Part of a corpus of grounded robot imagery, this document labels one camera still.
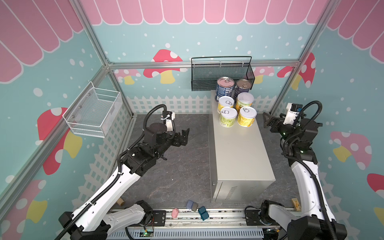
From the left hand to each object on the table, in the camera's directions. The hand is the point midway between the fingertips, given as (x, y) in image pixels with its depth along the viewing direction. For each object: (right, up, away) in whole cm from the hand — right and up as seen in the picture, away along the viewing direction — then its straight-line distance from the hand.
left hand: (180, 131), depth 68 cm
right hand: (+43, +8, +3) cm, 44 cm away
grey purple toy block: (+5, -39, +10) cm, 40 cm away
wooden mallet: (-33, -38, +10) cm, 51 cm away
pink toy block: (-4, -42, +8) cm, 42 cm away
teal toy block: (+11, -42, +7) cm, 44 cm away
